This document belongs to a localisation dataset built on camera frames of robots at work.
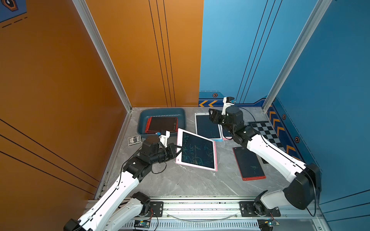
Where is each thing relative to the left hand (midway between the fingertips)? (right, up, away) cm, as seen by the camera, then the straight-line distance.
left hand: (184, 146), depth 71 cm
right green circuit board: (+41, -38, -1) cm, 56 cm away
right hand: (+16, +19, +7) cm, 26 cm away
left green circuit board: (-21, -39, 0) cm, 44 cm away
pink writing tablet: (+7, -4, +6) cm, 10 cm away
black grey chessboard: (+58, +7, +32) cm, 66 cm away
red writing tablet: (-23, +10, +37) cm, 45 cm away
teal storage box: (-32, +18, +39) cm, 54 cm away
